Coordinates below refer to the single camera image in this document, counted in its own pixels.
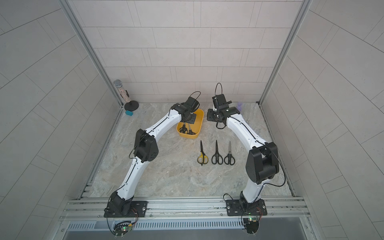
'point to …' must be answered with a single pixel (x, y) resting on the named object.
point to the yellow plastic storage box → (197, 127)
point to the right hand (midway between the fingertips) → (210, 114)
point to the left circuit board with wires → (121, 228)
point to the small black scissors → (183, 130)
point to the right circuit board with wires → (252, 224)
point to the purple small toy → (239, 104)
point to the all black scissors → (216, 155)
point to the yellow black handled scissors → (202, 155)
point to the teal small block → (129, 113)
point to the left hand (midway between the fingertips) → (192, 117)
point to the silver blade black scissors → (229, 155)
